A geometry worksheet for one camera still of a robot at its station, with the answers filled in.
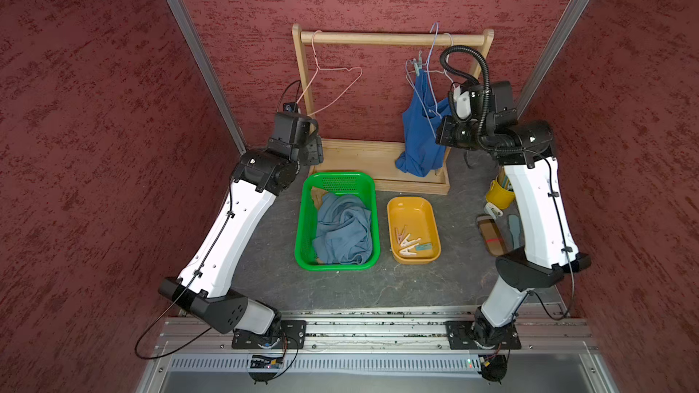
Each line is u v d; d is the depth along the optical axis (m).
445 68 0.49
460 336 0.74
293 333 0.74
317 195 1.00
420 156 0.95
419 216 0.97
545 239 0.42
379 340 0.74
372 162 1.15
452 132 0.57
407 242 0.91
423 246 0.90
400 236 0.92
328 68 0.94
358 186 1.03
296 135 0.49
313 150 0.61
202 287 0.38
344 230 0.81
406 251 0.89
